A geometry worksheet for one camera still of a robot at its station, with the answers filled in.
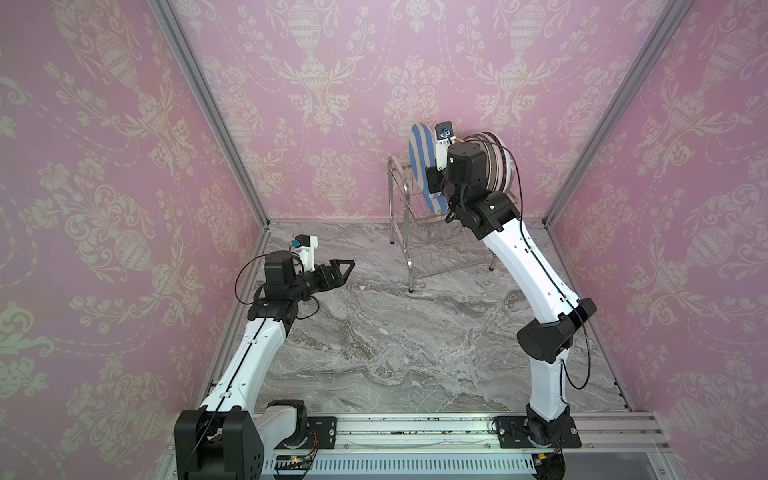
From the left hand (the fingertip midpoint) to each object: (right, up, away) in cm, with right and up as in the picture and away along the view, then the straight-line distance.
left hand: (345, 267), depth 78 cm
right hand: (+25, +27, -7) cm, 38 cm away
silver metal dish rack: (+26, +8, +38) cm, 47 cm away
